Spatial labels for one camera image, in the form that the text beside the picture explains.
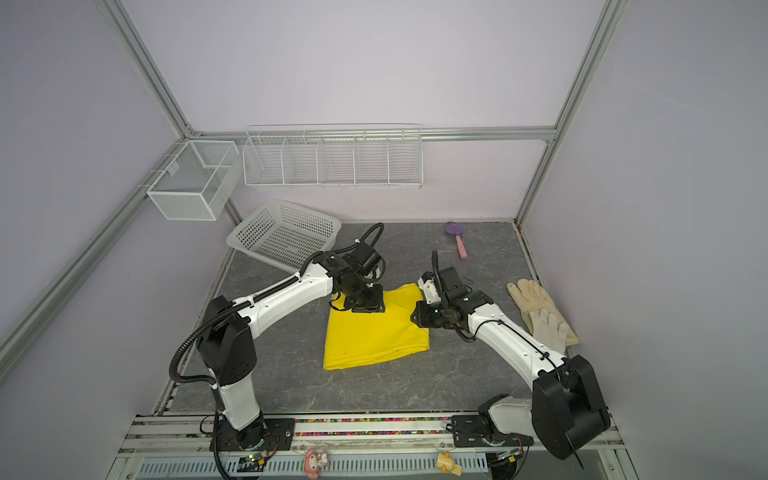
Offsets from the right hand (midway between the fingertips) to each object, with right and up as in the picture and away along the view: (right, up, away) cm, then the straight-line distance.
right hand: (416, 318), depth 83 cm
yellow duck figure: (+6, -29, -17) cm, 34 cm away
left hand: (-10, +2, -2) cm, 10 cm away
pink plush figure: (-25, -29, -15) cm, 41 cm away
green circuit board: (-41, -33, -11) cm, 54 cm away
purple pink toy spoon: (+18, +28, +35) cm, 48 cm away
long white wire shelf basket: (-27, +51, +17) cm, 61 cm away
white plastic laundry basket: (-50, +26, +33) cm, 65 cm away
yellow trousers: (-17, -7, +3) cm, 19 cm away
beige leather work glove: (+40, +3, +16) cm, 43 cm away
